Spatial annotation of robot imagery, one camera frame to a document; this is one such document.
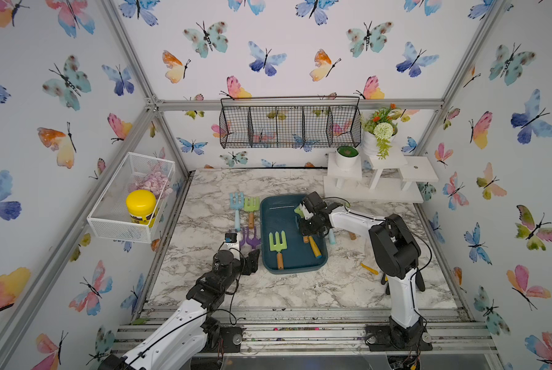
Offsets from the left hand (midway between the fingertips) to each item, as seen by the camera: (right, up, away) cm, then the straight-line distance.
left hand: (252, 248), depth 84 cm
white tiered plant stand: (+67, +27, +37) cm, 82 cm away
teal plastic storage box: (+9, +11, +20) cm, 24 cm away
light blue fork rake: (-11, +16, +27) cm, 33 cm away
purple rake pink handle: (-1, 0, +13) cm, 13 cm away
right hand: (+20, +6, +14) cm, 25 cm away
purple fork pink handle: (-6, 0, +12) cm, 13 cm away
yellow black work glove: (+61, -13, +2) cm, 63 cm away
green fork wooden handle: (+9, -2, +11) cm, 15 cm away
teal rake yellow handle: (+24, -1, +9) cm, 25 cm away
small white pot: (+37, +35, +11) cm, 52 cm away
